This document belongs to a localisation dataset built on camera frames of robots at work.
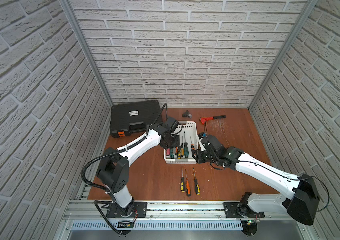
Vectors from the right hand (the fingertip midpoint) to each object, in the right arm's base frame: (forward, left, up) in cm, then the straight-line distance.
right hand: (195, 154), depth 78 cm
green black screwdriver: (+9, +3, -12) cm, 15 cm away
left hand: (+9, +9, -2) cm, 13 cm away
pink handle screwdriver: (+8, +14, -12) cm, 21 cm away
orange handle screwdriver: (-15, +5, -13) cm, 20 cm away
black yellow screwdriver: (-13, +8, -12) cm, 19 cm away
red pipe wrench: (+34, -14, -13) cm, 38 cm away
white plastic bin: (+14, +4, -13) cm, 20 cm away
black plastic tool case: (+35, +40, -8) cm, 54 cm away
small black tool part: (+41, -2, -13) cm, 43 cm away
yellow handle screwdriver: (+10, +7, -13) cm, 18 cm away
